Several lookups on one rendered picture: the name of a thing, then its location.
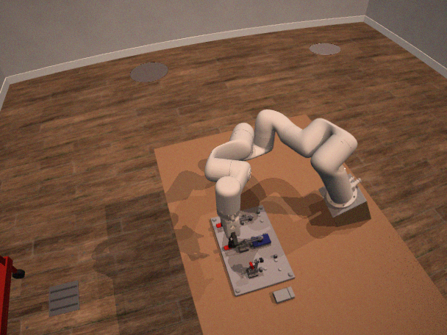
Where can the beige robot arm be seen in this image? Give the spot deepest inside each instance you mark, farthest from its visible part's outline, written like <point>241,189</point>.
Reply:
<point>328,145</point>

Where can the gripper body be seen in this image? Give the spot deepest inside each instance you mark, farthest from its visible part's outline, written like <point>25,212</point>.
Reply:
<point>230,226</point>

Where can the black toggle clamp with red handle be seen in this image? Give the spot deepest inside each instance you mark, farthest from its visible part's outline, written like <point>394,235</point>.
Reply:
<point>253,269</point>

